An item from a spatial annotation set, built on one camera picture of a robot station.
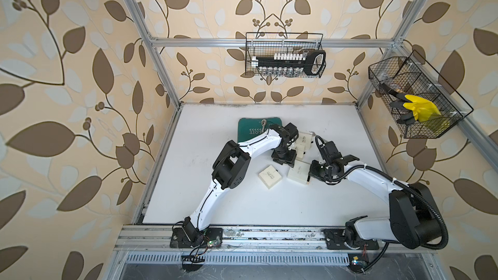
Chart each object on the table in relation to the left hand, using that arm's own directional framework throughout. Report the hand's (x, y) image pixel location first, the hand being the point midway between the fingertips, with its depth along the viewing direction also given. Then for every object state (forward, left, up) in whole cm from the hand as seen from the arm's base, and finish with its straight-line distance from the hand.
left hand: (286, 161), depth 92 cm
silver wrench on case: (+20, +11, +4) cm, 23 cm away
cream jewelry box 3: (+6, -7, 0) cm, 10 cm away
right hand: (-6, -11, -1) cm, 12 cm away
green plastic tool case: (+19, +18, +1) cm, 27 cm away
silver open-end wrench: (+19, -17, -4) cm, 26 cm away
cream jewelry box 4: (+13, -11, 0) cm, 17 cm away
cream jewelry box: (-8, +8, -1) cm, 11 cm away
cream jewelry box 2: (-6, -6, -1) cm, 8 cm away
